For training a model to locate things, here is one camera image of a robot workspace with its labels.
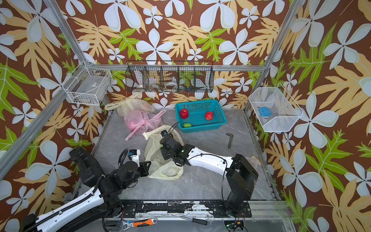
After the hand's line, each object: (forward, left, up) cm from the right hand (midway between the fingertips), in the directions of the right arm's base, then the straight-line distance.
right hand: (164, 147), depth 83 cm
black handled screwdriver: (-34, -18, -13) cm, 41 cm away
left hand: (-8, +6, -1) cm, 10 cm away
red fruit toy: (+32, -31, -7) cm, 45 cm away
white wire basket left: (+32, +48, +21) cm, 61 cm away
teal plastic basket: (+41, -23, -8) cm, 48 cm away
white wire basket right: (+17, -66, +13) cm, 69 cm away
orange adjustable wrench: (-36, +14, -12) cm, 40 cm away
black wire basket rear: (+45, -2, +19) cm, 48 cm away
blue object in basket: (+17, -60, +12) cm, 63 cm away
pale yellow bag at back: (+37, +27, +2) cm, 46 cm away
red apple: (+34, -12, -7) cm, 37 cm away
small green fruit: (+22, -14, -6) cm, 26 cm away
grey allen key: (+16, -46, -13) cm, 50 cm away
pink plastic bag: (+22, +20, -2) cm, 30 cm away
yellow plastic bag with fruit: (-13, 0, 0) cm, 13 cm away
